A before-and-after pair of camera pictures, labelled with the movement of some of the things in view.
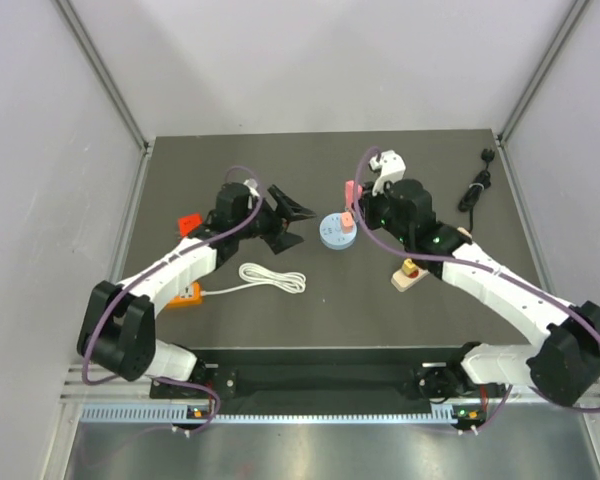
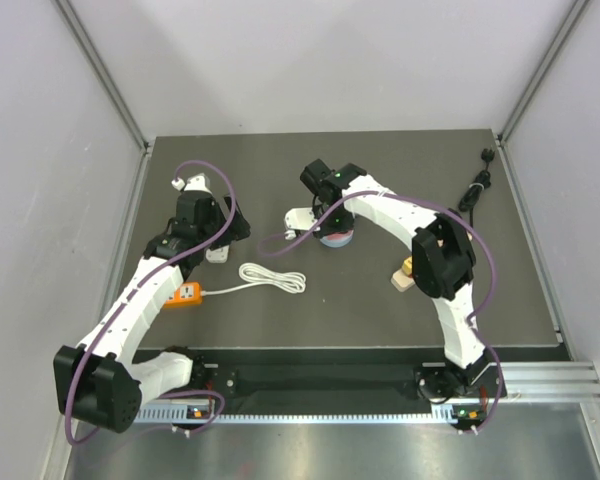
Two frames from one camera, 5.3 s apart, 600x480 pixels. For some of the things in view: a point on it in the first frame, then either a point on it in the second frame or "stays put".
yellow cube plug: [409, 266] stays put
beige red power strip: [402, 280] stays put
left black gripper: [286, 211] → [237, 230]
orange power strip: [196, 298] stays put
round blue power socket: [331, 235] stays put
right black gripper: [369, 202] → [321, 230]
